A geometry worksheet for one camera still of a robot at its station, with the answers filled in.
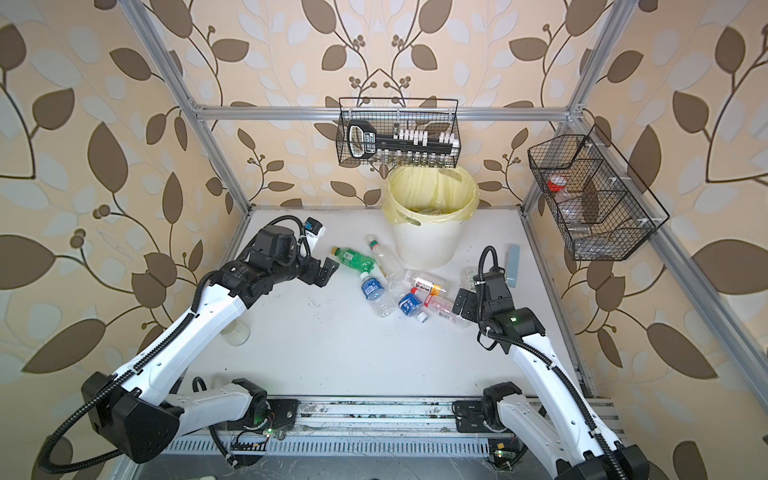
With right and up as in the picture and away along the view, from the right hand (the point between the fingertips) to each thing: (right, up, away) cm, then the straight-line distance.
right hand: (474, 308), depth 79 cm
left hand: (-40, +15, -3) cm, 43 cm away
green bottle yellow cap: (-35, +12, +20) cm, 42 cm away
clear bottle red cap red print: (-7, -2, +9) cm, 11 cm away
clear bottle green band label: (+3, +5, +14) cm, 15 cm away
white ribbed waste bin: (-11, +16, +12) cm, 23 cm away
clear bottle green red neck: (-23, +9, +23) cm, 34 cm away
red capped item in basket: (+23, +34, +1) cm, 41 cm away
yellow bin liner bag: (-11, +34, +26) cm, 44 cm away
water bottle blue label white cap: (-26, 0, +13) cm, 29 cm away
